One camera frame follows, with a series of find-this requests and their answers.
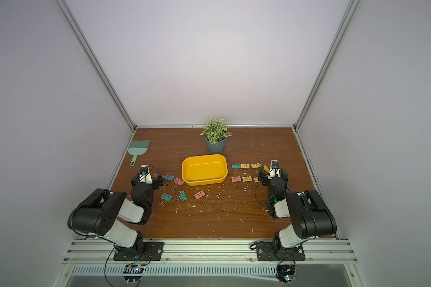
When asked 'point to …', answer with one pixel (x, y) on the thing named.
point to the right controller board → (285, 273)
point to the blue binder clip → (169, 177)
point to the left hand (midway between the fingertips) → (150, 169)
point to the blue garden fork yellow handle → (266, 169)
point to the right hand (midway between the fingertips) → (275, 166)
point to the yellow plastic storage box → (205, 170)
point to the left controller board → (133, 272)
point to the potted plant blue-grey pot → (215, 133)
